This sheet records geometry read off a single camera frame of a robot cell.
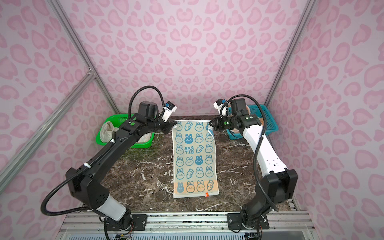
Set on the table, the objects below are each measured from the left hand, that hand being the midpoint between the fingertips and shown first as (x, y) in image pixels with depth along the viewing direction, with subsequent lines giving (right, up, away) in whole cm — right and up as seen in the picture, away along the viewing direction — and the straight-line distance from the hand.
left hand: (174, 118), depth 77 cm
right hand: (+20, -1, -1) cm, 20 cm away
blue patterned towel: (+10, -31, +12) cm, 35 cm away
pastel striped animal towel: (-48, -7, +20) cm, 52 cm away
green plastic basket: (-48, +1, +34) cm, 58 cm away
